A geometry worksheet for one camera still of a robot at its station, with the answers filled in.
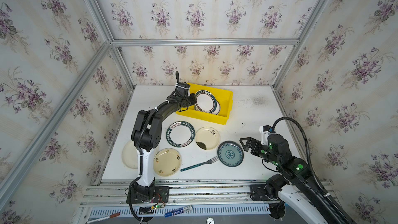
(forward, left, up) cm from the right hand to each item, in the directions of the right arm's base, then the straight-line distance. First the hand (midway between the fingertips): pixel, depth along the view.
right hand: (243, 143), depth 74 cm
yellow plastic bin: (+39, +2, -11) cm, 40 cm away
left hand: (+34, +23, -4) cm, 42 cm away
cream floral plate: (-3, +40, -16) cm, 43 cm away
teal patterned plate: (+1, +4, -15) cm, 16 cm away
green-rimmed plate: (+37, +17, -11) cm, 42 cm away
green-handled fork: (-3, +16, -16) cm, 23 cm away
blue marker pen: (-25, +31, -14) cm, 42 cm away
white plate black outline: (+31, +9, -13) cm, 35 cm away
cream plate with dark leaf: (+10, +17, -14) cm, 24 cm away
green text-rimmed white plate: (+14, +33, -14) cm, 39 cm away
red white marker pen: (-26, +62, -15) cm, 69 cm away
